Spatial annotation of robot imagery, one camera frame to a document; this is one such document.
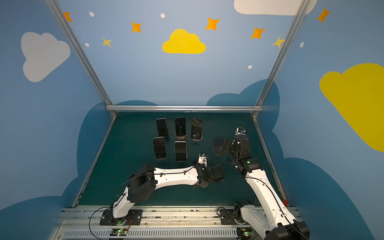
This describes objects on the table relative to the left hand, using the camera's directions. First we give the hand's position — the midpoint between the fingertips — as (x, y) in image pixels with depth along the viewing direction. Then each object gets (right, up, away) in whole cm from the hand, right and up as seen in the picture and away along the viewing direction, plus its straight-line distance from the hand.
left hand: (205, 170), depth 86 cm
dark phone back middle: (-16, +24, +15) cm, 33 cm away
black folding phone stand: (-2, +3, -26) cm, 26 cm away
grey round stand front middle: (-14, +4, +6) cm, 16 cm away
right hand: (+15, +18, -5) cm, 24 cm away
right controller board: (+18, -26, -15) cm, 35 cm away
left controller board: (-43, -25, -15) cm, 52 cm away
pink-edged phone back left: (-28, +25, +15) cm, 40 cm away
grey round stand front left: (-27, +5, +9) cm, 29 cm away
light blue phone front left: (-27, +13, +2) cm, 30 cm away
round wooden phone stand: (-16, +17, +21) cm, 31 cm away
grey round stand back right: (-3, +16, +19) cm, 25 cm away
